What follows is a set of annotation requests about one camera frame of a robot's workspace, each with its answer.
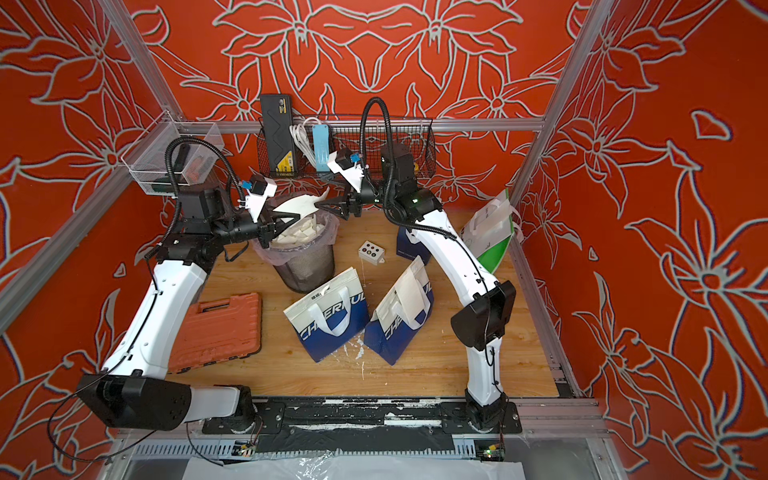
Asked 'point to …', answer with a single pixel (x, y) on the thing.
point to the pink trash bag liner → (279, 256)
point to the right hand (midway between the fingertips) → (316, 189)
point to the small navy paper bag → (410, 250)
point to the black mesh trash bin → (309, 275)
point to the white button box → (371, 253)
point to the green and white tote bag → (491, 229)
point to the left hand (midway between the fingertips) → (296, 214)
